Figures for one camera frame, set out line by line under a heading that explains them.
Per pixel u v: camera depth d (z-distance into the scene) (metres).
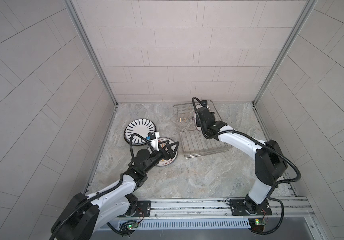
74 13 0.72
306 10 0.72
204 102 0.74
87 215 0.39
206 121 0.65
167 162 0.84
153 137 0.68
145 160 0.58
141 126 0.99
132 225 0.65
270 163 0.46
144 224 0.68
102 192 0.46
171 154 0.66
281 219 0.66
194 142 0.94
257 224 0.68
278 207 0.72
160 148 0.67
